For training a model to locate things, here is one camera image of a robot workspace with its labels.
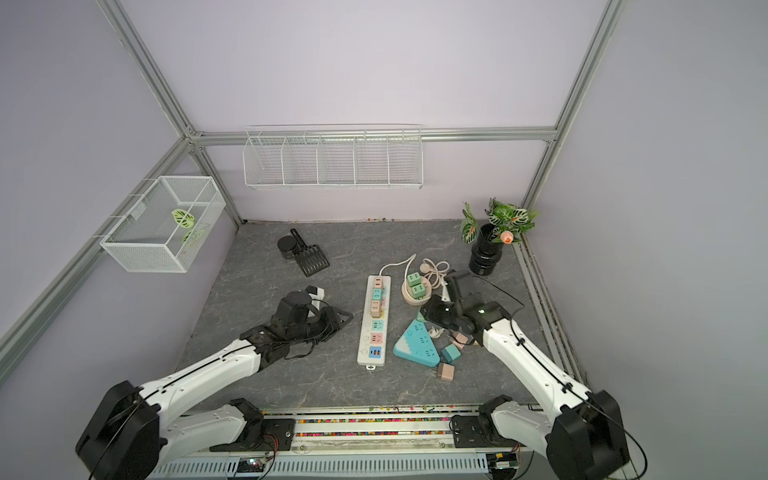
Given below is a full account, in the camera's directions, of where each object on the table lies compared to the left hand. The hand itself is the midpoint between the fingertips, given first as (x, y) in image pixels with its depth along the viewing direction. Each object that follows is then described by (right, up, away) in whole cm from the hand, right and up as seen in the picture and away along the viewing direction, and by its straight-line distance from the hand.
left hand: (351, 322), depth 81 cm
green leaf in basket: (-45, +28, -1) cm, 53 cm away
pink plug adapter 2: (+6, +9, +13) cm, 18 cm away
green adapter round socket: (+20, +6, +13) cm, 24 cm away
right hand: (+19, +3, +1) cm, 20 cm away
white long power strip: (+5, -3, +10) cm, 12 cm away
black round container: (-28, +21, +28) cm, 45 cm away
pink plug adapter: (+26, -14, 0) cm, 29 cm away
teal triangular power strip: (+18, -8, +5) cm, 20 cm away
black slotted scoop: (-19, +17, +25) cm, 35 cm away
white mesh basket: (-52, +27, +2) cm, 58 cm away
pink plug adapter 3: (+6, +2, +8) cm, 11 cm away
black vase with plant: (+43, +27, +4) cm, 51 cm away
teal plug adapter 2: (+7, +6, +11) cm, 14 cm away
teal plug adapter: (+28, -10, +4) cm, 30 cm away
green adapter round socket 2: (+18, +10, +15) cm, 26 cm away
